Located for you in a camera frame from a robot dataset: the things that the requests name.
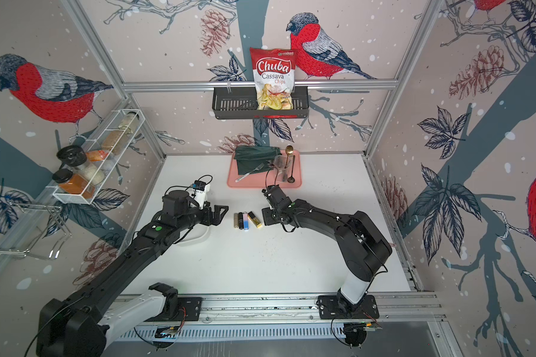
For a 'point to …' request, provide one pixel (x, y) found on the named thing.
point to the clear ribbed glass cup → (282, 164)
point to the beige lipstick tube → (236, 218)
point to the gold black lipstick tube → (257, 222)
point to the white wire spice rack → (112, 135)
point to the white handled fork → (257, 168)
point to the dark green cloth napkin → (249, 158)
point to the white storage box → (199, 233)
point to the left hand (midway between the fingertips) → (221, 201)
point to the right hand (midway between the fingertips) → (269, 213)
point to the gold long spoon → (289, 149)
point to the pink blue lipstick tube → (246, 220)
